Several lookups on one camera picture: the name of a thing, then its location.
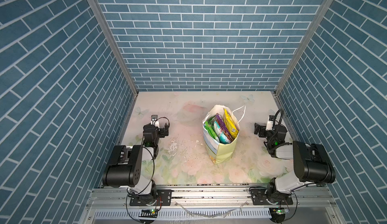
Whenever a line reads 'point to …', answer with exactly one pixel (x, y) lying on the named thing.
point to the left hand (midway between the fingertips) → (161, 123)
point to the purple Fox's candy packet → (224, 126)
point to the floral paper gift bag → (219, 152)
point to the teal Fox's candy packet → (222, 138)
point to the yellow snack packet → (230, 123)
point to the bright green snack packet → (209, 125)
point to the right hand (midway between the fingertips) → (265, 124)
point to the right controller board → (277, 214)
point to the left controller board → (152, 213)
